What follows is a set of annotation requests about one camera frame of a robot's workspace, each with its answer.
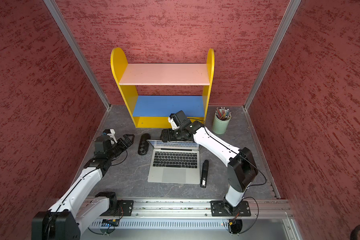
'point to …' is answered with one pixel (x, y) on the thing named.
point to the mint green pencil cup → (221, 121)
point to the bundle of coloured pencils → (222, 113)
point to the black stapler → (204, 174)
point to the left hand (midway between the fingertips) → (130, 141)
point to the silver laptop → (174, 162)
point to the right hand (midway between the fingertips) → (167, 140)
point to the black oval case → (144, 144)
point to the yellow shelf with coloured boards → (153, 111)
